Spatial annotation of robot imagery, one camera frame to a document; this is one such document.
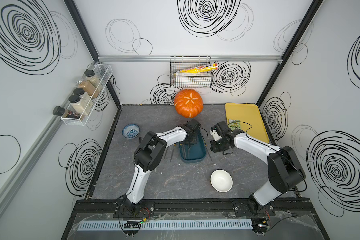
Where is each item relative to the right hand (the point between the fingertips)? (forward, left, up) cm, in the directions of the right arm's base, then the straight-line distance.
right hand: (213, 148), depth 90 cm
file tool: (-1, +29, -5) cm, 30 cm away
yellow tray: (+25, -32, -4) cm, 41 cm away
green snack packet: (+22, -18, -5) cm, 29 cm away
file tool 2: (0, +25, -5) cm, 26 cm away
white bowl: (-17, -4, -5) cm, 18 cm away
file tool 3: (+4, +3, -5) cm, 7 cm away
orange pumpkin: (+31, +15, +8) cm, 35 cm away
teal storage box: (-1, +10, -5) cm, 11 cm away
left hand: (+8, +13, -5) cm, 16 cm away
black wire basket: (+29, +10, +29) cm, 42 cm away
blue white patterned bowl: (+14, +55, -2) cm, 57 cm away
